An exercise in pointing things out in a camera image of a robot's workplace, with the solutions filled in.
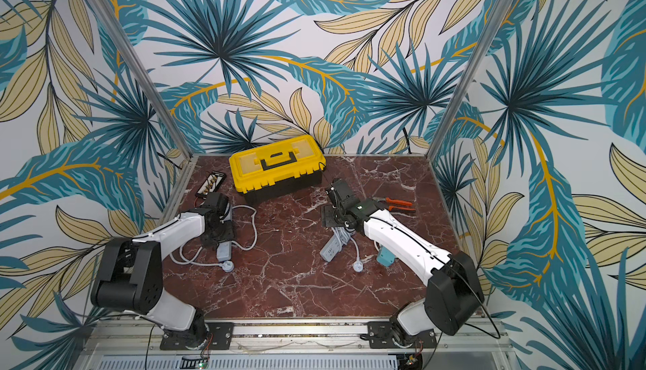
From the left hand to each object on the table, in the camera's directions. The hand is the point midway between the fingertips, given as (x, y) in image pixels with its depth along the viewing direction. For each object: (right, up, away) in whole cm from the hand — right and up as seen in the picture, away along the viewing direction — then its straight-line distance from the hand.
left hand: (224, 239), depth 91 cm
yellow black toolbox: (+19, +25, +2) cm, 32 cm away
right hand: (+39, +10, -7) cm, 41 cm away
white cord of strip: (+4, -9, -5) cm, 11 cm away
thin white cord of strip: (+43, +2, -2) cm, 43 cm away
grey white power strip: (+40, -1, -3) cm, 40 cm away
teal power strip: (+56, -4, -9) cm, 57 cm away
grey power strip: (+2, -3, -5) cm, 6 cm away
